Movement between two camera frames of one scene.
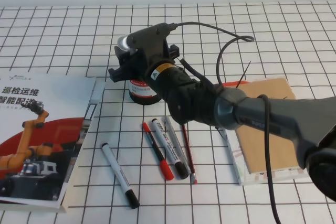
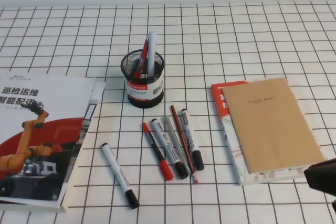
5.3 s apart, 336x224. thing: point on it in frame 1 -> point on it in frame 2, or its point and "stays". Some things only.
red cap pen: (164, 164) stays
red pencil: (191, 159) -> (191, 169)
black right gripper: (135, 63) -> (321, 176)
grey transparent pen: (176, 143) stays
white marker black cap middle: (180, 166) stays
